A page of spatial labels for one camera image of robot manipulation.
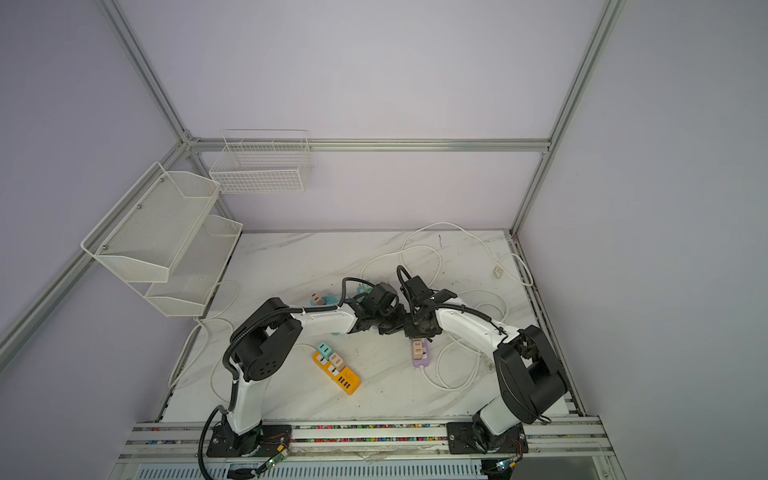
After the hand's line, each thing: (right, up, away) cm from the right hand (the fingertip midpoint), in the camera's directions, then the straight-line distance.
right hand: (411, 329), depth 88 cm
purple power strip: (+4, -9, -2) cm, 10 cm away
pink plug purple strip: (+1, -4, -6) cm, 7 cm away
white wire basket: (-49, +51, +8) cm, 71 cm away
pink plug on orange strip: (-21, -7, -8) cm, 23 cm away
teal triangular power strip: (-27, +8, +8) cm, 29 cm away
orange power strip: (-18, -12, -6) cm, 23 cm away
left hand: (+1, 0, +3) cm, 3 cm away
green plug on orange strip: (-25, -4, -6) cm, 26 cm away
